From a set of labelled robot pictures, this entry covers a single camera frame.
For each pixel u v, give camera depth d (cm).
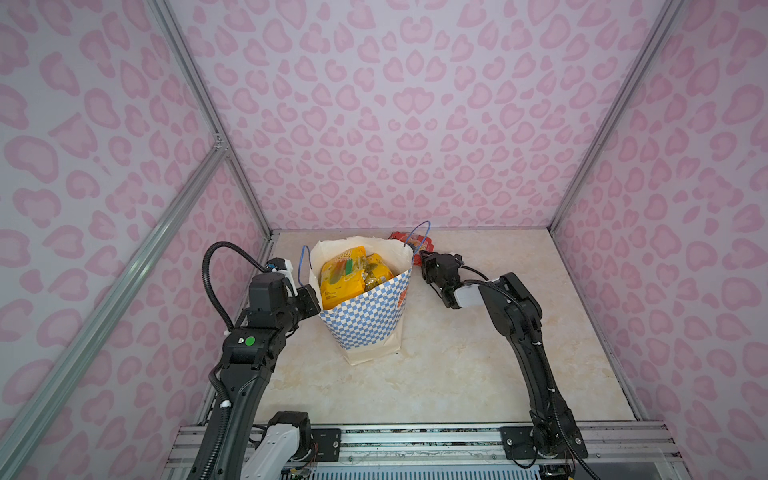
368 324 75
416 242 110
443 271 89
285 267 65
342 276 81
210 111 85
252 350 47
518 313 62
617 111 86
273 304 50
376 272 83
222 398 42
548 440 64
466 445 75
